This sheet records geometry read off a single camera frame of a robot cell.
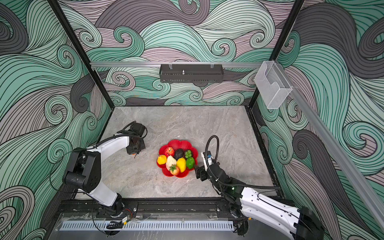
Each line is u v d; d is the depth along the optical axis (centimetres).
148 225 70
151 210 75
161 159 83
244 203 54
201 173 69
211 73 95
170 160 83
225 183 57
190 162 83
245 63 95
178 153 88
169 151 88
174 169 78
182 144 95
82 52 88
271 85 78
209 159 68
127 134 64
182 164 84
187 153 87
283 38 81
